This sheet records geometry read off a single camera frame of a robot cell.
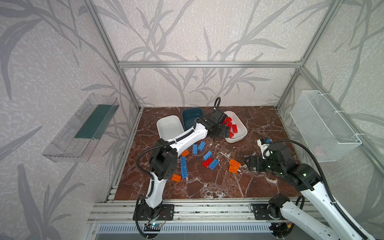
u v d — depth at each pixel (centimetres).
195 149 96
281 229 73
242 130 105
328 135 63
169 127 108
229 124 108
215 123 68
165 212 72
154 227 72
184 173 85
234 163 89
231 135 103
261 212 74
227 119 108
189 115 114
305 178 46
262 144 64
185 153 94
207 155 91
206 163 89
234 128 106
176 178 85
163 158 51
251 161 63
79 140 65
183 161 89
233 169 89
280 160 53
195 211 75
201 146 96
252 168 65
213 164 88
